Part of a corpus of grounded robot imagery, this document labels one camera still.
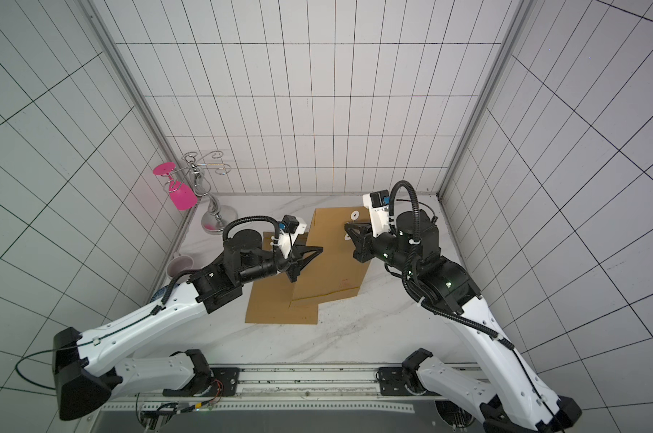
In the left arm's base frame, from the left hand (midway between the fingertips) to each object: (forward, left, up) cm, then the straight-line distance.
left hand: (316, 253), depth 66 cm
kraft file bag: (-6, -4, +2) cm, 7 cm away
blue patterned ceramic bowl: (-1, +52, -25) cm, 58 cm away
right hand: (+4, -7, +9) cm, 12 cm away
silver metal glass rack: (+33, +44, -28) cm, 62 cm away
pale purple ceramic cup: (+9, +49, -23) cm, 54 cm away
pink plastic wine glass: (+33, +53, -14) cm, 64 cm away
